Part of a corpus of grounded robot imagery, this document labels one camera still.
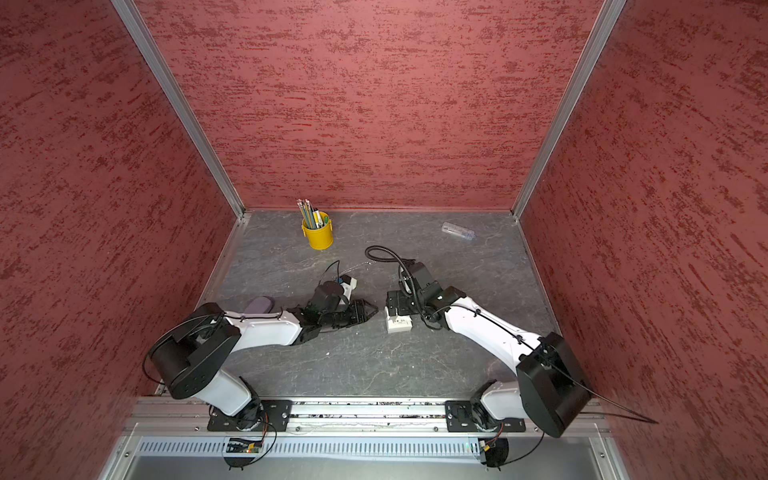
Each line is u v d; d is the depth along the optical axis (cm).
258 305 93
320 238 107
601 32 74
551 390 42
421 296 64
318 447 77
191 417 76
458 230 114
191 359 44
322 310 70
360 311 79
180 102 88
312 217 103
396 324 86
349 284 84
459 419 74
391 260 74
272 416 74
